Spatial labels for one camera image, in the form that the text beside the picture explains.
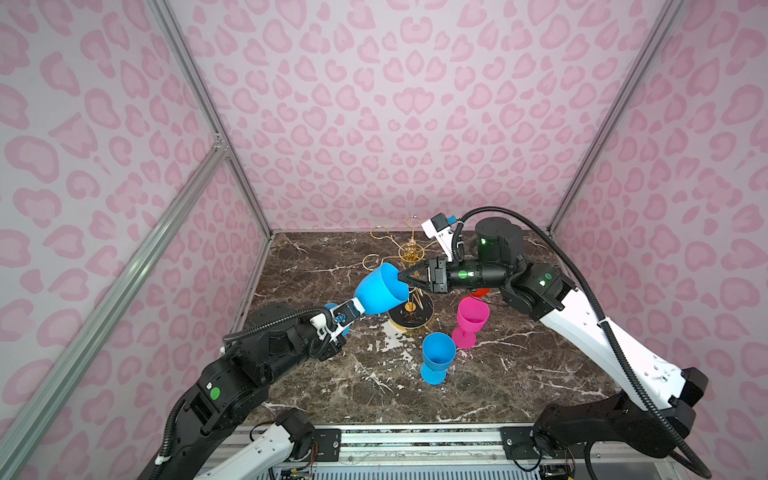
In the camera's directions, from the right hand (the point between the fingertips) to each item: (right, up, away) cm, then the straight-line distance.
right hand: (404, 278), depth 57 cm
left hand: (-12, -5, +4) cm, 13 cm away
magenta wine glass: (+19, -11, +22) cm, 31 cm away
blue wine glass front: (+10, -22, +22) cm, 32 cm away
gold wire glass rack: (+5, -13, +39) cm, 41 cm away
